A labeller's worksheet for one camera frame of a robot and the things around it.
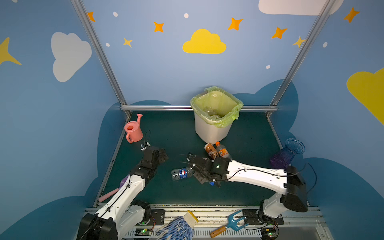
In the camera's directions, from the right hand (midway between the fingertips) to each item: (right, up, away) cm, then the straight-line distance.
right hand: (200, 168), depth 77 cm
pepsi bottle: (-11, -5, +7) cm, 13 cm away
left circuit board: (-28, -29, -7) cm, 41 cm away
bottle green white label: (+10, +32, +27) cm, 43 cm away
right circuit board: (+33, -30, -6) cm, 45 cm away
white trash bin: (+7, +18, +11) cm, 23 cm away
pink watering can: (-42, +18, +19) cm, 50 cm away
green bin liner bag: (+13, +37, +27) cm, 47 cm away
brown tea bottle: (+8, +7, +16) cm, 19 cm away
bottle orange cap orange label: (+15, +7, +17) cm, 23 cm away
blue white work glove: (-11, -27, -6) cm, 30 cm away
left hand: (-22, +6, +8) cm, 24 cm away
